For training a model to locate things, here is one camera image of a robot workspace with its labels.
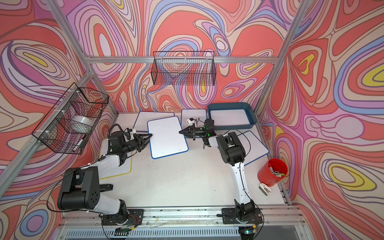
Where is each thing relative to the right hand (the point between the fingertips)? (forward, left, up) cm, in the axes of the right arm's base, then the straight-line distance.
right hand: (180, 136), depth 90 cm
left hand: (-3, +15, +4) cm, 16 cm away
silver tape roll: (-7, +45, +22) cm, 50 cm away
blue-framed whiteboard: (+18, +30, -9) cm, 36 cm away
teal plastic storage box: (+32, -52, -8) cm, 61 cm away
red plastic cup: (-22, -51, -7) cm, 56 cm away
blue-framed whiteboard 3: (-3, +8, +1) cm, 9 cm away
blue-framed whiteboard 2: (+28, -14, -12) cm, 33 cm away
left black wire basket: (-7, +51, +21) cm, 56 cm away
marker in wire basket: (-12, +48, +14) cm, 51 cm away
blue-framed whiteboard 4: (+26, -37, -12) cm, 46 cm away
